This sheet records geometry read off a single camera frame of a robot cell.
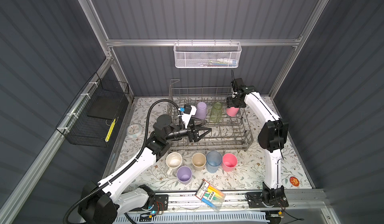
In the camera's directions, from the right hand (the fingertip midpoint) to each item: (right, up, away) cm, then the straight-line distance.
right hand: (234, 105), depth 97 cm
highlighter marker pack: (-18, -46, -23) cm, 55 cm away
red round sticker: (+28, -42, -18) cm, 53 cm away
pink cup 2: (-2, -4, -1) cm, 5 cm away
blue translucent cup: (-15, -33, -11) cm, 38 cm away
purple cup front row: (-32, -39, -15) cm, 53 cm away
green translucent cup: (-12, -5, +1) cm, 13 cm away
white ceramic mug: (-38, -33, -11) cm, 52 cm away
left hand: (-20, -10, -33) cm, 40 cm away
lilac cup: (-22, -5, -2) cm, 23 cm away
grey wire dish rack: (-4, -19, +4) cm, 19 cm away
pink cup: (-6, -34, -10) cm, 36 cm away
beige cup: (-24, -32, -12) cm, 42 cm away
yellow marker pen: (-66, -13, -28) cm, 73 cm away
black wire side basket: (-78, -9, -25) cm, 82 cm away
